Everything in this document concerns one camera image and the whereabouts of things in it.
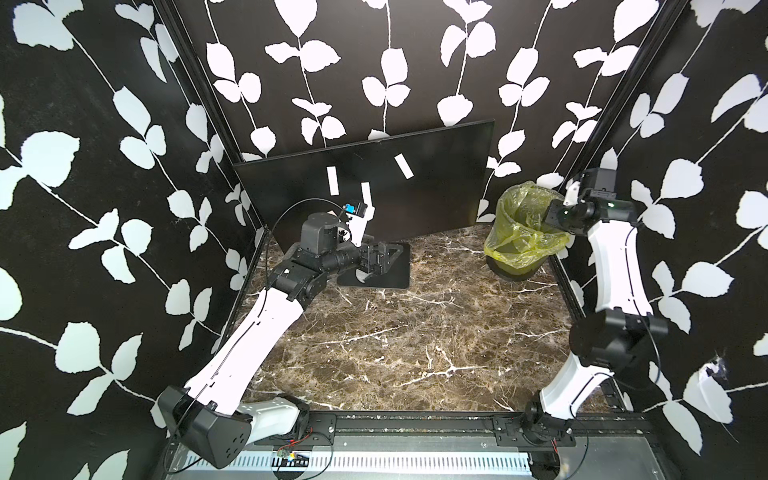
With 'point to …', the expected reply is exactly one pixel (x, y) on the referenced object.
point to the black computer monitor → (429, 179)
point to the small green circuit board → (286, 454)
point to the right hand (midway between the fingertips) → (549, 215)
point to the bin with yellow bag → (520, 240)
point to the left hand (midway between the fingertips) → (387, 240)
